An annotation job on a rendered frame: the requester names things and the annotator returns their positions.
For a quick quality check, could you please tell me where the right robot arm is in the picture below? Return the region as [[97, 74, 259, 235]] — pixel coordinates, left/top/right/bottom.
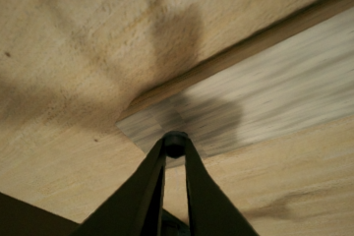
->
[[160, 208, 190, 236]]

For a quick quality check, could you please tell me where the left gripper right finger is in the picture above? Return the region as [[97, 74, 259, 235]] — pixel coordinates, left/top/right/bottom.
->
[[185, 138, 260, 236]]

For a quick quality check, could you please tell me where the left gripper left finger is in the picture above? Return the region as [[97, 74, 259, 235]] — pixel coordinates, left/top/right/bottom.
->
[[69, 139, 166, 236]]

